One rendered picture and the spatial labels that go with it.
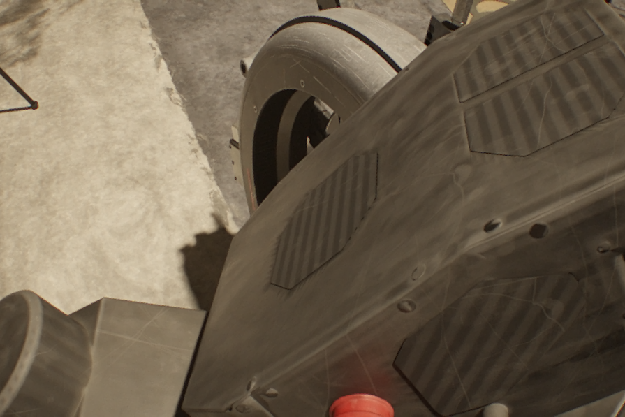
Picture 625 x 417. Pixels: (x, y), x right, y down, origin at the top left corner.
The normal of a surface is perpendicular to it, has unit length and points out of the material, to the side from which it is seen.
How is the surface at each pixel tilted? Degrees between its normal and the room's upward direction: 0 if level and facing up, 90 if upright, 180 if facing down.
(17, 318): 39
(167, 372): 6
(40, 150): 0
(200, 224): 0
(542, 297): 80
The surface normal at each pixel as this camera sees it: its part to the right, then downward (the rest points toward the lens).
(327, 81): -0.86, 0.31
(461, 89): -0.54, -0.71
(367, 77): -0.53, -0.23
